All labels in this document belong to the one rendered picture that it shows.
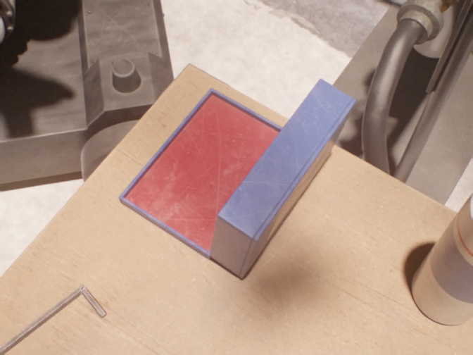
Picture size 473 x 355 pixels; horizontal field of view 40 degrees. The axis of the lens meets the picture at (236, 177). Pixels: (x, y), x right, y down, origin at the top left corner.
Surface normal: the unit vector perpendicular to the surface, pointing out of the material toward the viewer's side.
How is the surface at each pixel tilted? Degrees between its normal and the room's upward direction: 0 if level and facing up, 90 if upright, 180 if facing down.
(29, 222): 0
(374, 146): 54
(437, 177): 0
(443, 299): 90
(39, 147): 90
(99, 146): 37
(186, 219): 0
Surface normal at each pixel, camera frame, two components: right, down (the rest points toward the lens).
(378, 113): -0.05, 0.27
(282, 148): 0.10, -0.41
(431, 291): -0.88, 0.42
